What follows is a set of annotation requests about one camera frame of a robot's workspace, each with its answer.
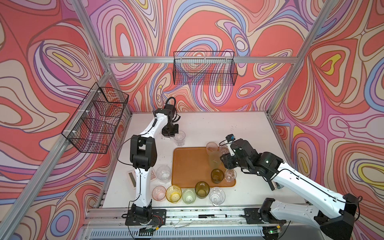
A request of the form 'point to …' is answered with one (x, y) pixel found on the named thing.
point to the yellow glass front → (173, 193)
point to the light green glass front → (189, 196)
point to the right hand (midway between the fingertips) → (226, 160)
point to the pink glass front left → (158, 192)
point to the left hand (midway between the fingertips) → (176, 133)
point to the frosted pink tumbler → (211, 146)
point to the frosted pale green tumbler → (214, 159)
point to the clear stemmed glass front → (217, 196)
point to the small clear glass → (230, 175)
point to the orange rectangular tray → (191, 165)
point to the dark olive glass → (202, 189)
